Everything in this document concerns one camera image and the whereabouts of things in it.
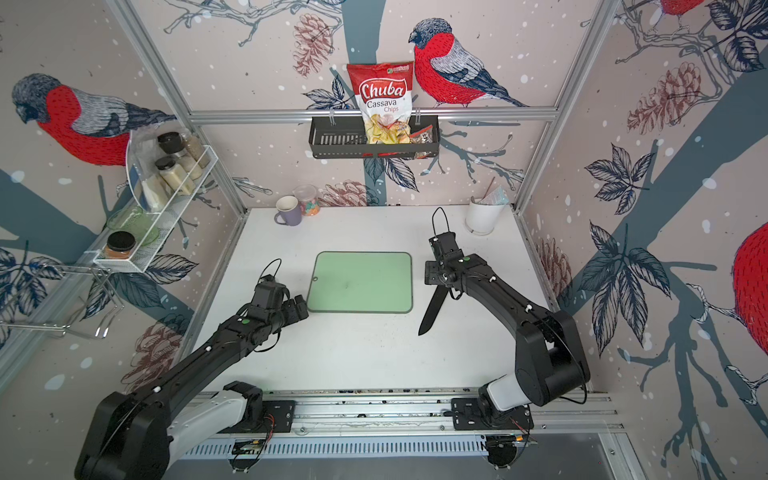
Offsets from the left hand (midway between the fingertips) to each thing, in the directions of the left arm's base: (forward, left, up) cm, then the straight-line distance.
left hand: (298, 300), depth 88 cm
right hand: (+8, -42, +4) cm, 43 cm away
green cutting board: (+9, -18, -6) cm, 21 cm away
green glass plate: (+7, +34, +28) cm, 45 cm away
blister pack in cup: (+34, -64, +11) cm, 73 cm away
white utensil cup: (+32, -61, +1) cm, 69 cm away
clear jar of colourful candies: (+44, +5, -1) cm, 44 cm away
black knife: (+1, -41, -7) cm, 42 cm away
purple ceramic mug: (+36, +11, +2) cm, 38 cm away
